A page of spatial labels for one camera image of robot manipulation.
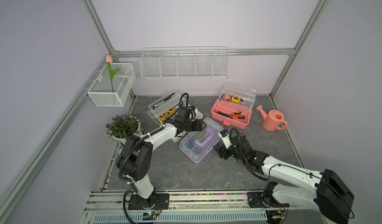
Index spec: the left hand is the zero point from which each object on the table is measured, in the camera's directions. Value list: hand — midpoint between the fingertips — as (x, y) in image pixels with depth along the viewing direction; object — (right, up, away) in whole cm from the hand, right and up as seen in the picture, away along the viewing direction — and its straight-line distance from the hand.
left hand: (202, 126), depth 88 cm
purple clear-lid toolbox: (-4, -10, -7) cm, 13 cm away
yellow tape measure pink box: (+25, +17, +18) cm, 35 cm away
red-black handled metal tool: (-32, +13, +11) cm, 36 cm away
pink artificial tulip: (-53, +31, -2) cm, 62 cm away
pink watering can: (+45, +3, +5) cm, 45 cm away
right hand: (+9, -8, -6) cm, 13 cm away
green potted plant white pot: (-45, 0, -7) cm, 45 cm away
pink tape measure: (+19, +20, +20) cm, 34 cm away
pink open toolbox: (+24, +13, +17) cm, 32 cm away
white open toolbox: (-26, +11, +10) cm, 30 cm away
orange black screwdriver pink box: (+25, +6, +17) cm, 31 cm away
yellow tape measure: (-26, +5, +8) cm, 27 cm away
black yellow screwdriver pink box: (+18, +6, +17) cm, 25 cm away
